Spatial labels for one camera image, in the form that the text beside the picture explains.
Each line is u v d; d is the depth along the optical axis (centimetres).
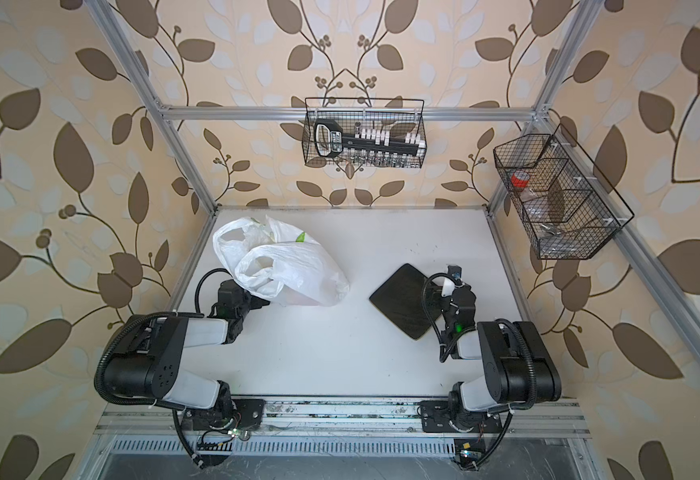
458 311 68
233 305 74
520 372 43
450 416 72
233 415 74
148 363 45
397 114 91
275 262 72
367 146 84
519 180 87
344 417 75
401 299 94
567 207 74
